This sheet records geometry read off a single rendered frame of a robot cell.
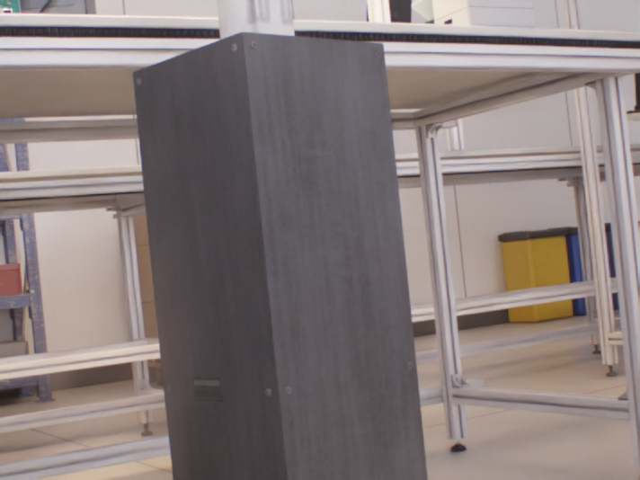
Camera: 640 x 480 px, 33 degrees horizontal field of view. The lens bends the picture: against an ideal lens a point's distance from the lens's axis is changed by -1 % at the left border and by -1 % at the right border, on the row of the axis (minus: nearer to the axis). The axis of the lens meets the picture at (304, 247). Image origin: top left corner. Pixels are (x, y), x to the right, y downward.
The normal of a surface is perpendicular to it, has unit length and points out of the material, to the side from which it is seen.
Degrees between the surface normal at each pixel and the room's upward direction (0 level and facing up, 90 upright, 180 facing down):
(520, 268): 90
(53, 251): 90
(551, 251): 90
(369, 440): 90
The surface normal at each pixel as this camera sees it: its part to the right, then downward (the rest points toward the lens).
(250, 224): -0.75, 0.07
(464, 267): 0.50, -0.06
